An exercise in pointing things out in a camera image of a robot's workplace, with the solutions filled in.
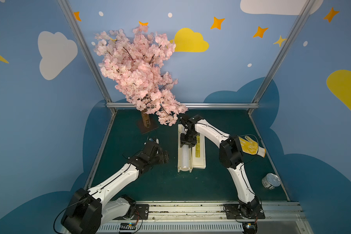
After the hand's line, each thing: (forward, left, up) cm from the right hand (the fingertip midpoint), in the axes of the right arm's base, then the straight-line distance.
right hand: (184, 145), depth 95 cm
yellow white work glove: (+5, -47, -6) cm, 48 cm away
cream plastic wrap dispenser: (-10, -4, +1) cm, 11 cm away
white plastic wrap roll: (-9, -1, +2) cm, 9 cm away
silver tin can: (-20, -49, 0) cm, 53 cm away
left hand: (-10, +12, +6) cm, 17 cm away
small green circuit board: (-46, +28, -7) cm, 54 cm away
